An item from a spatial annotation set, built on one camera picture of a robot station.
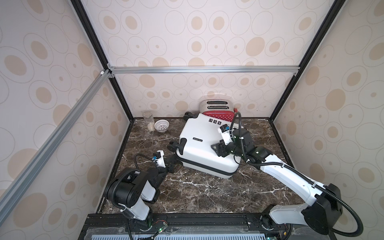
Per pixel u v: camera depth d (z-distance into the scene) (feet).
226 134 2.22
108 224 2.44
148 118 3.38
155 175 2.18
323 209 1.26
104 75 2.79
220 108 3.47
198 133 2.73
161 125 3.70
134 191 1.48
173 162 2.73
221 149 2.21
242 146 1.88
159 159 2.45
